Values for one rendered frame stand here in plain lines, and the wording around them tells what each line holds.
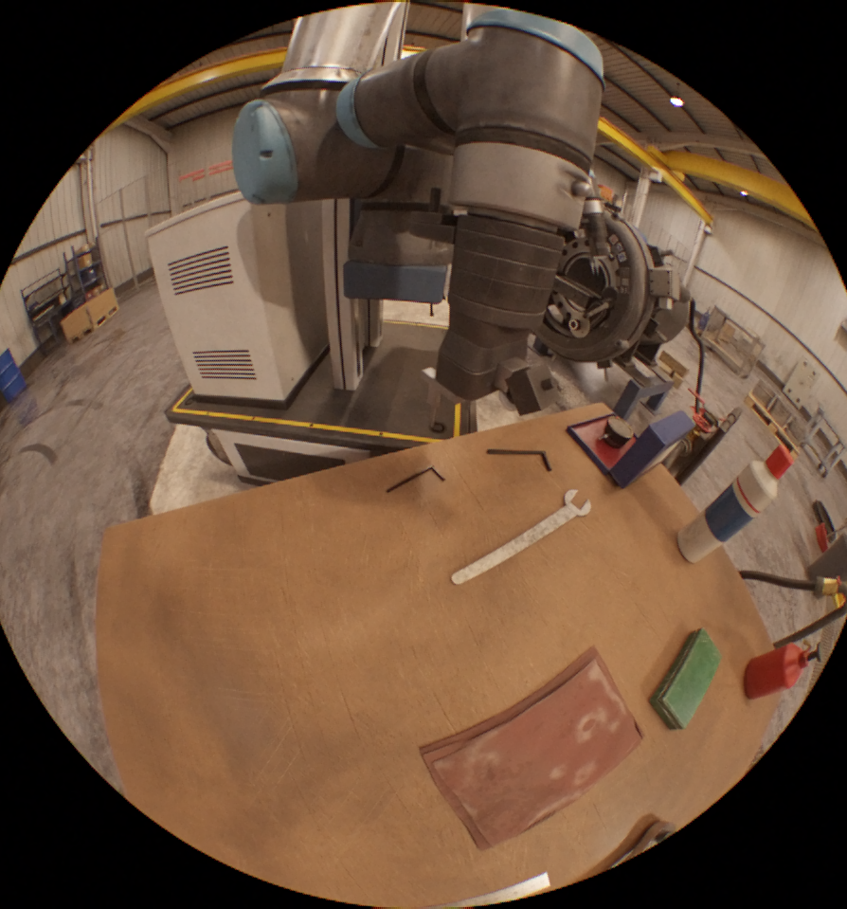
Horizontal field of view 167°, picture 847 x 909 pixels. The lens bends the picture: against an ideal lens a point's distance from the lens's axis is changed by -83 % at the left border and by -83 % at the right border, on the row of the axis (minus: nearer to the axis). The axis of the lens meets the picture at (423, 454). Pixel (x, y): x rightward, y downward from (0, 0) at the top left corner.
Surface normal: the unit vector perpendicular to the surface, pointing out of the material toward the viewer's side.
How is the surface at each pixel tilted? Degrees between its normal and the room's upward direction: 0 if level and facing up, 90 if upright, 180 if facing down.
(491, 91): 90
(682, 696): 0
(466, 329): 101
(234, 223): 90
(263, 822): 0
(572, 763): 9
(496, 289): 90
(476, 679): 0
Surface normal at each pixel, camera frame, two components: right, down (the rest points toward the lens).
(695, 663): 0.08, -0.67
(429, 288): -0.11, 0.73
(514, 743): -0.12, -0.77
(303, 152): 0.68, 0.69
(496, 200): -0.46, 0.63
